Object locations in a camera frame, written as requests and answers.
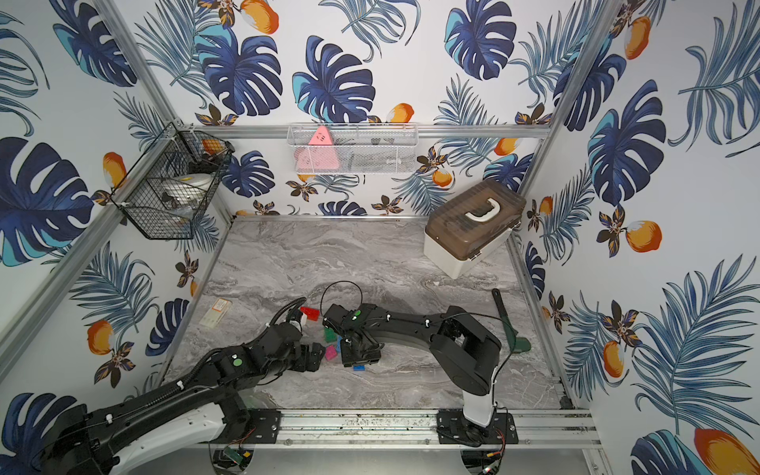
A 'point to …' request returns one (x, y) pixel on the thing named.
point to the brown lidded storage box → (474, 224)
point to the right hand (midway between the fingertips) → (355, 361)
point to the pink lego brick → (330, 352)
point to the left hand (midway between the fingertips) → (313, 347)
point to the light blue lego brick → (338, 343)
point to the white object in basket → (189, 188)
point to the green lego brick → (330, 334)
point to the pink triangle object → (319, 154)
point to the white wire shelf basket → (354, 147)
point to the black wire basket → (142, 197)
